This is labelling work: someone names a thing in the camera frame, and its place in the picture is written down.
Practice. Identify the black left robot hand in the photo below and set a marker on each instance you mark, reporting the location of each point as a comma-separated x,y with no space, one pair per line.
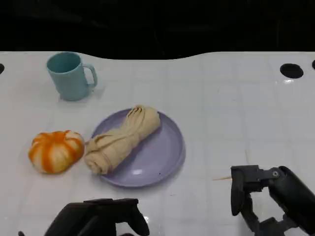
76,218

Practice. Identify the beige towel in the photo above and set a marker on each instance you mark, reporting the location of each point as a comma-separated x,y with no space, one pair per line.
120,142

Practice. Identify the pale green mug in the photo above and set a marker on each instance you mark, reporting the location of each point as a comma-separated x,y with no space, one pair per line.
70,83

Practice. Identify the lilac plate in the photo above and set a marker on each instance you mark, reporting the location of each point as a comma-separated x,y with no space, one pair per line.
157,157

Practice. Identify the orange and white bread roll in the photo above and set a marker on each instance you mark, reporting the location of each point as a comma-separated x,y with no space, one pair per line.
55,152

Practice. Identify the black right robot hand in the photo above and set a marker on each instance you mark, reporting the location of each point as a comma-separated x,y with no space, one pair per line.
292,194

